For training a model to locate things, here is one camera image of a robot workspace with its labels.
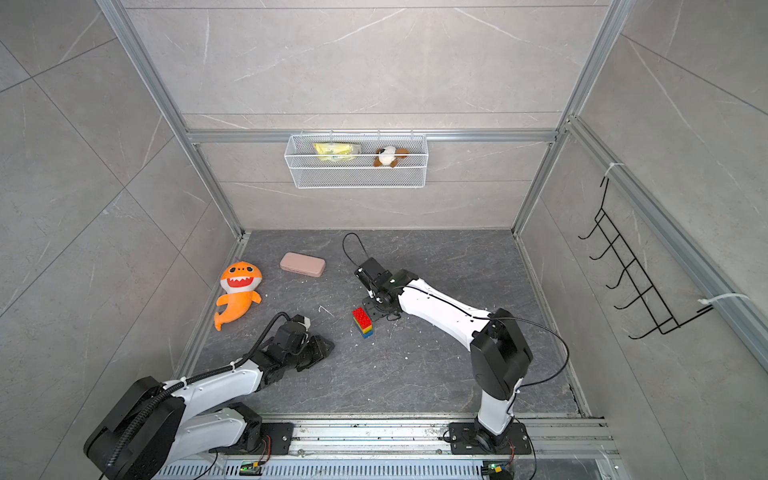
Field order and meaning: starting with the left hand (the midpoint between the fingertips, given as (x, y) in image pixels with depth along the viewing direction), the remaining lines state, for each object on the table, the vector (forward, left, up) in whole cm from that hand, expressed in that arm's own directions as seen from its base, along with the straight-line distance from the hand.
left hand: (335, 343), depth 88 cm
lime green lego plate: (+4, -7, +3) cm, 9 cm away
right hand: (+7, -14, +9) cm, 18 cm away
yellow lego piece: (+3, -10, +3) cm, 10 cm away
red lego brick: (+5, -8, +6) cm, 12 cm away
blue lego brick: (+3, -10, -1) cm, 10 cm away
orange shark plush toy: (+20, +32, +6) cm, 38 cm away
